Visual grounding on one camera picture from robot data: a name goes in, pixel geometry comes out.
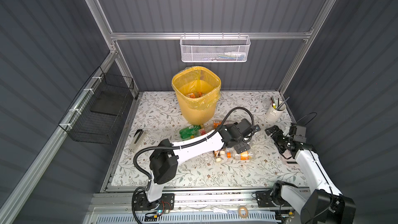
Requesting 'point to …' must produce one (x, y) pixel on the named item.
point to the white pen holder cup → (275, 110)
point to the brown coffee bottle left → (218, 158)
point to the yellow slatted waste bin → (198, 90)
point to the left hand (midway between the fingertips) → (241, 135)
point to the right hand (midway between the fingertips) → (272, 135)
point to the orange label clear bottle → (244, 156)
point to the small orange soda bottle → (195, 95)
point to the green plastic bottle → (191, 132)
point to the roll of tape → (242, 212)
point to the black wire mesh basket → (96, 111)
